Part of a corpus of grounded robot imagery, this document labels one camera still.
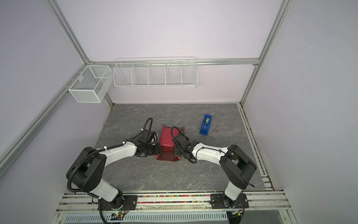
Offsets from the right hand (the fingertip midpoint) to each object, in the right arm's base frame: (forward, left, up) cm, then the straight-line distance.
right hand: (178, 150), depth 89 cm
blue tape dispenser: (+20, -20, +1) cm, 28 cm away
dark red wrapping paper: (0, +8, -1) cm, 8 cm away
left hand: (-1, +11, -1) cm, 11 cm away
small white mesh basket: (+40, +62, +23) cm, 77 cm away
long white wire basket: (+48, +14, +27) cm, 57 cm away
